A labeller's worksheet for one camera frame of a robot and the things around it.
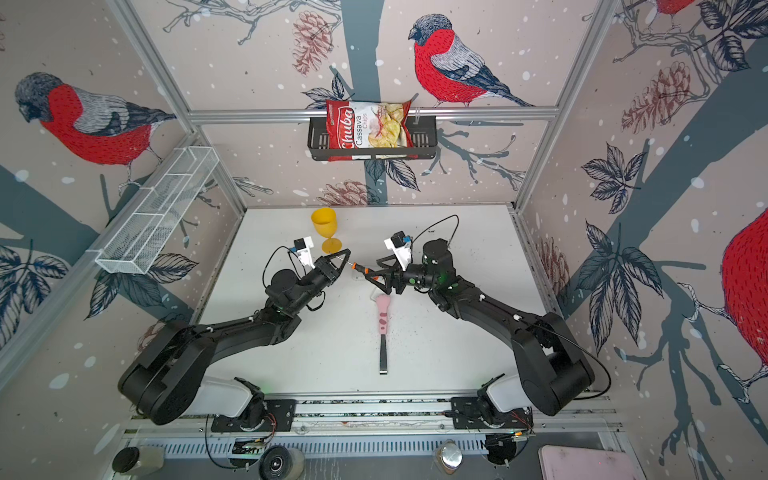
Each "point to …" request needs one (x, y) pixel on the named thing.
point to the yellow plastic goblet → (325, 221)
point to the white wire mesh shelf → (140, 236)
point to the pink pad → (582, 463)
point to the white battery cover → (376, 293)
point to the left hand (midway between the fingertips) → (349, 253)
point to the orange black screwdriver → (360, 268)
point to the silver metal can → (449, 456)
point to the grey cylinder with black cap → (134, 461)
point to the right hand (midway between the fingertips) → (369, 275)
